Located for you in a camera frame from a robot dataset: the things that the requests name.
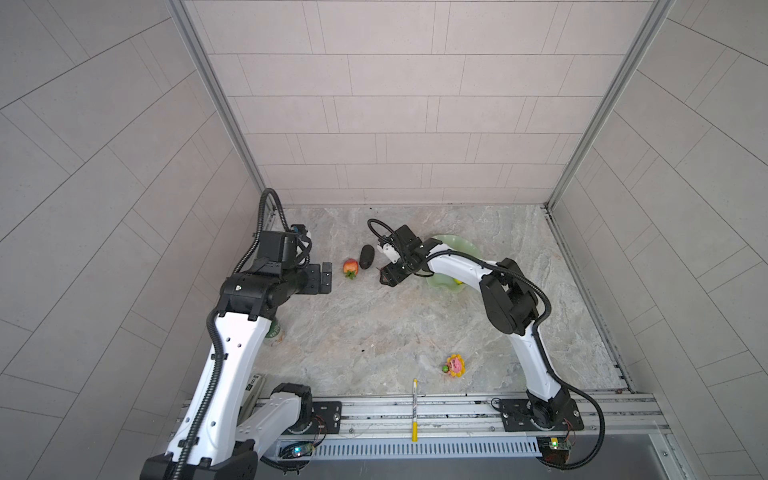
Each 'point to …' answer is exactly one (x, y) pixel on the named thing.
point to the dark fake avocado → (367, 256)
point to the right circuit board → (554, 449)
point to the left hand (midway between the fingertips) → (320, 268)
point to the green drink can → (274, 334)
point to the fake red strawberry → (350, 268)
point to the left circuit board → (297, 449)
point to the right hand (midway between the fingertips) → (389, 272)
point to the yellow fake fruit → (458, 281)
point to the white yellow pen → (415, 424)
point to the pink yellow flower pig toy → (455, 365)
